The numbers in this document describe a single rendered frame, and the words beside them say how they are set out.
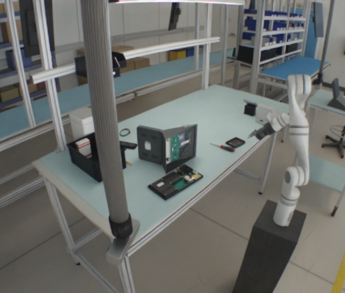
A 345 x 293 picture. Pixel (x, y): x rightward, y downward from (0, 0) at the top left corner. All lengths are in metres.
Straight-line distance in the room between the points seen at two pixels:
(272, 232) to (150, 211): 0.61
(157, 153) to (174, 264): 1.08
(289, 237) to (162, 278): 1.12
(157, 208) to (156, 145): 0.38
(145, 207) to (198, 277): 1.08
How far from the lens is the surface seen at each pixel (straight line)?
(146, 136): 1.43
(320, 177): 2.92
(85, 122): 1.60
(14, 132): 2.39
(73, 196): 1.35
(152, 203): 1.24
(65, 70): 1.58
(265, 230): 1.38
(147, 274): 2.18
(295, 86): 1.24
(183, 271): 2.19
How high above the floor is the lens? 1.84
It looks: 30 degrees down
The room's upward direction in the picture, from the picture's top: straight up
